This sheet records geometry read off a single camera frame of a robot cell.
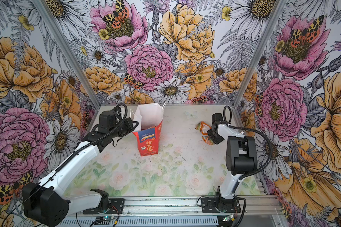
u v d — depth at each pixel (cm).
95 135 56
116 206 74
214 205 73
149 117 97
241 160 50
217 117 80
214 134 83
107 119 58
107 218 71
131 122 71
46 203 38
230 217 71
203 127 102
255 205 77
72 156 48
